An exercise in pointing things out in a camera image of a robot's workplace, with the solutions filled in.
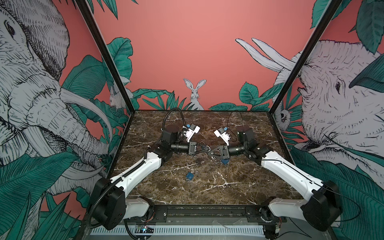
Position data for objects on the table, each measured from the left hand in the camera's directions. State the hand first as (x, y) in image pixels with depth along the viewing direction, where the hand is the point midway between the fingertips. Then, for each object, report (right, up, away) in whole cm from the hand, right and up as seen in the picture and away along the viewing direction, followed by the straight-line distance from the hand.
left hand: (207, 149), depth 68 cm
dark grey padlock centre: (-3, -11, +25) cm, 27 cm away
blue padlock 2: (-9, -19, +18) cm, 28 cm away
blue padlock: (+13, -12, +24) cm, 30 cm away
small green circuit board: (-30, -38, +1) cm, 49 cm away
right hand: (+1, -2, 0) cm, 3 cm away
